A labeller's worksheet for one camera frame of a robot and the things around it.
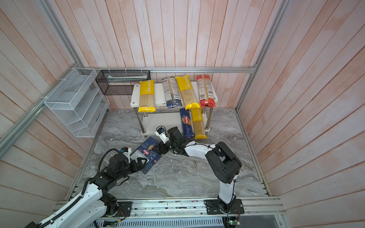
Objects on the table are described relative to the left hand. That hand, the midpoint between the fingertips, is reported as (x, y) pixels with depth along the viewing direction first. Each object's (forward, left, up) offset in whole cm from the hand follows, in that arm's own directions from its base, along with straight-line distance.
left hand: (142, 163), depth 82 cm
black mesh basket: (+56, +22, +18) cm, 63 cm away
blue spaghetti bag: (+24, -28, +3) cm, 37 cm away
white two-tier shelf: (+33, -12, -1) cm, 35 cm away
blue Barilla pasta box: (+8, -2, +1) cm, 8 cm away
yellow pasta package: (+32, -35, +2) cm, 48 cm away
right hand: (+10, -7, +2) cm, 13 cm away
